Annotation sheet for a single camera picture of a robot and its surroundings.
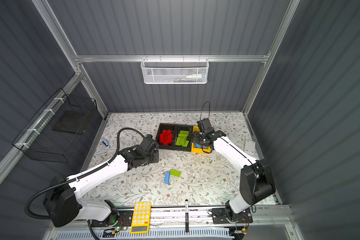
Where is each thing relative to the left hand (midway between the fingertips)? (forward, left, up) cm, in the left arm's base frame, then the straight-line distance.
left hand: (158, 156), depth 82 cm
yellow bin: (+10, -24, -10) cm, 28 cm away
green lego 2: (+24, -15, -10) cm, 30 cm away
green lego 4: (+16, -11, -12) cm, 23 cm away
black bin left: (+27, -1, -6) cm, 28 cm away
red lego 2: (+18, -6, -7) cm, 20 cm away
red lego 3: (+18, 0, -10) cm, 20 cm away
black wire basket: (+4, +50, +15) cm, 52 cm away
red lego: (+25, -4, -10) cm, 27 cm away
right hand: (+11, -23, +2) cm, 26 cm away
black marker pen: (-26, -15, -13) cm, 33 cm away
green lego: (-4, -9, -13) cm, 16 cm away
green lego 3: (+21, -14, -9) cm, 27 cm away
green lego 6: (+19, -13, -10) cm, 25 cm away
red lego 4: (+16, -4, -9) cm, 19 cm away
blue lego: (+12, -23, -9) cm, 28 cm away
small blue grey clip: (+17, +40, -11) cm, 45 cm away
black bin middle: (+29, -11, -10) cm, 33 cm away
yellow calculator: (-28, +7, -11) cm, 31 cm away
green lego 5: (+16, -14, -10) cm, 24 cm away
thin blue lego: (-7, -4, -12) cm, 15 cm away
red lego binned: (+21, -1, -9) cm, 22 cm away
